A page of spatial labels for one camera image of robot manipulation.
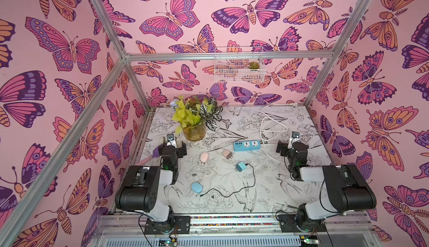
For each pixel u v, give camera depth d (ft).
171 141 2.61
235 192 2.73
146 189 1.49
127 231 2.39
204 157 3.12
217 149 3.23
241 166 2.95
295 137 2.61
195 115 2.99
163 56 3.04
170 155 2.31
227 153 3.10
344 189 1.50
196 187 2.73
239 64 3.11
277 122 3.48
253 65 3.03
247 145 3.19
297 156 2.36
